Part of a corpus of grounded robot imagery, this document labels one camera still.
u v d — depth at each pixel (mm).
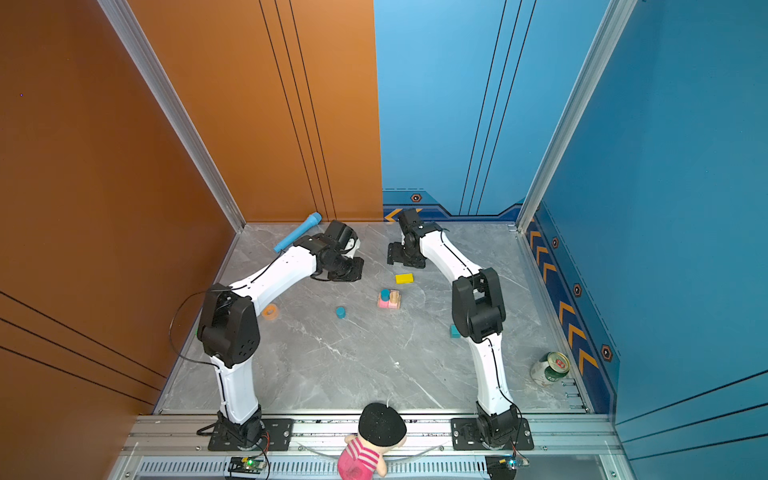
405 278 1029
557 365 740
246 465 709
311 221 1177
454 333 892
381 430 669
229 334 503
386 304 940
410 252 831
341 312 940
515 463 697
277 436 741
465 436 725
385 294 950
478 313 574
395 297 934
